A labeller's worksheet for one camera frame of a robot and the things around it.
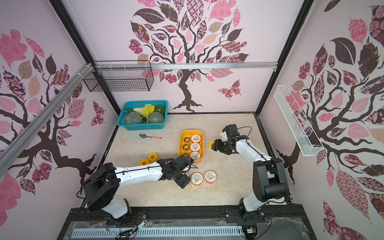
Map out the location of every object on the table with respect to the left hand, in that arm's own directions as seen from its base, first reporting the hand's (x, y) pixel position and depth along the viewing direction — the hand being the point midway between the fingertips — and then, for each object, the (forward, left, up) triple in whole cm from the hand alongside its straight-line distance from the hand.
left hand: (181, 179), depth 84 cm
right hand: (+16, -21, +6) cm, 27 cm away
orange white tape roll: (+30, -9, 0) cm, 31 cm away
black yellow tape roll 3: (+16, -2, 0) cm, 16 cm away
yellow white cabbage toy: (+52, +29, +6) cm, 60 cm away
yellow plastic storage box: (+25, -6, 0) cm, 25 cm away
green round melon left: (+40, +35, +11) cm, 54 cm away
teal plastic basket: (+43, +47, +5) cm, 63 cm away
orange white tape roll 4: (-1, -4, +10) cm, 11 cm away
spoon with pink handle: (+32, +30, -1) cm, 44 cm away
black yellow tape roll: (+29, -2, -1) cm, 29 cm away
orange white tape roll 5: (+1, -9, -1) cm, 9 cm away
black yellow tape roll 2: (+22, -2, -1) cm, 22 cm away
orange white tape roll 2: (+22, -8, +1) cm, 23 cm away
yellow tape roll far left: (+12, +24, -1) cm, 27 cm away
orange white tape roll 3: (+16, -8, 0) cm, 18 cm away
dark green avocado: (+53, +19, +7) cm, 57 cm away
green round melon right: (+41, +20, +10) cm, 47 cm away
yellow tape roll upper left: (+15, +20, -1) cm, 25 cm away
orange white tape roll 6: (+2, -17, 0) cm, 17 cm away
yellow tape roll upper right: (+24, -19, 0) cm, 31 cm away
